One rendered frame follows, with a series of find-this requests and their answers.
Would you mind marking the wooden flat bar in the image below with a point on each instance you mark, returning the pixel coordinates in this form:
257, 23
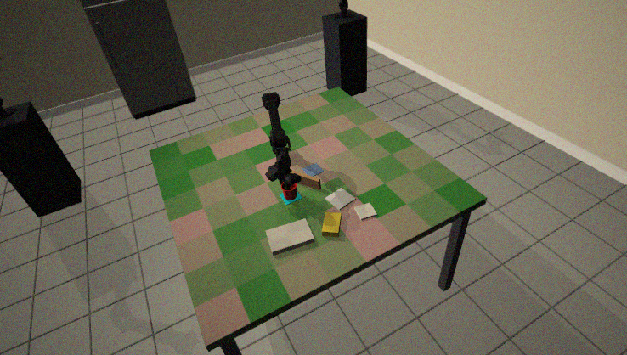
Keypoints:
309, 181

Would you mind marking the red cup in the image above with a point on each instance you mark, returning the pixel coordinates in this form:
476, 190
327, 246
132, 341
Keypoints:
290, 194

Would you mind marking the yellow rectangular block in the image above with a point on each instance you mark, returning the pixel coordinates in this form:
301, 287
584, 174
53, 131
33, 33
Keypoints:
331, 224

